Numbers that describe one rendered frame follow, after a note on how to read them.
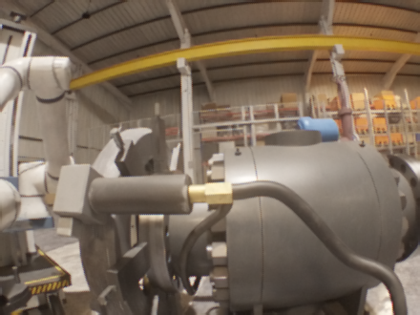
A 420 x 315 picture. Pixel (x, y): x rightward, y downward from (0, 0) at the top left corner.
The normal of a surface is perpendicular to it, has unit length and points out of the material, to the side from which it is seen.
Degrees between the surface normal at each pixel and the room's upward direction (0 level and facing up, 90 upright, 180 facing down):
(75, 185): 67
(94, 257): 86
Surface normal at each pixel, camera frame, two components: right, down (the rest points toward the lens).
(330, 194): -0.11, -0.52
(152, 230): -0.11, -0.33
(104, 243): 0.45, -0.22
